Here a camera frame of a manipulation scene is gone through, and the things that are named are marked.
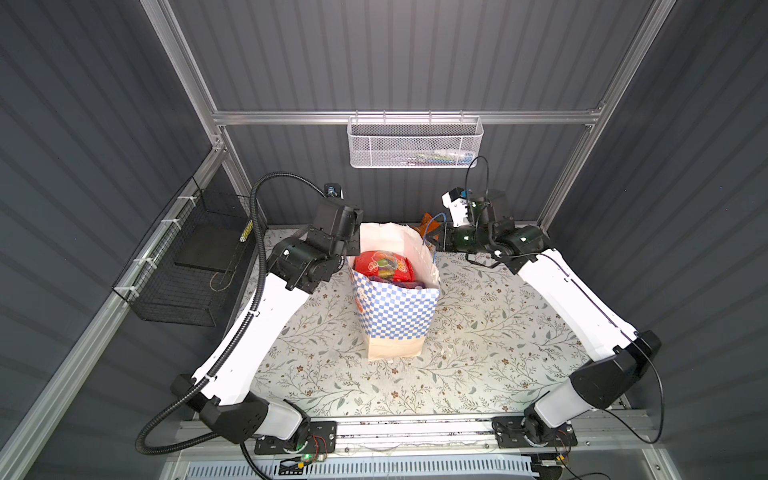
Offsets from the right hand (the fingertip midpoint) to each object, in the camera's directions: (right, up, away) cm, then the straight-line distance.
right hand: (429, 237), depth 72 cm
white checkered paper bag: (-8, -19, -3) cm, 21 cm away
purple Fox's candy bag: (-4, -12, +8) cm, 15 cm away
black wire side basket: (-57, -7, +2) cm, 58 cm away
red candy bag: (-10, -7, +11) cm, 17 cm away
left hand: (-21, +2, -5) cm, 22 cm away
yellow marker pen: (-49, +1, +8) cm, 50 cm away
